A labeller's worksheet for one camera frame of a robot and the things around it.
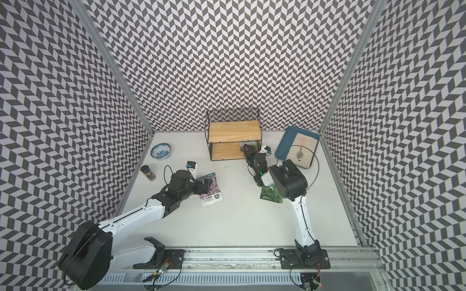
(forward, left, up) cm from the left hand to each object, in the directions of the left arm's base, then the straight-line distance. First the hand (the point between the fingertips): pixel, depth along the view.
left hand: (203, 180), depth 87 cm
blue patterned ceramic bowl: (+23, +29, -5) cm, 37 cm away
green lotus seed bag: (-3, -34, -8) cm, 35 cm away
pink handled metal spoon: (+21, -53, -7) cm, 57 cm away
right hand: (+22, -19, -2) cm, 29 cm away
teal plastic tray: (+28, -46, -7) cm, 54 cm away
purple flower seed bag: (-4, -5, -7) cm, 9 cm away
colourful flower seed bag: (+27, -19, -4) cm, 33 cm away
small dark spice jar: (+5, +29, +2) cm, 29 cm away
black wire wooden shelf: (+20, -11, +8) cm, 24 cm away
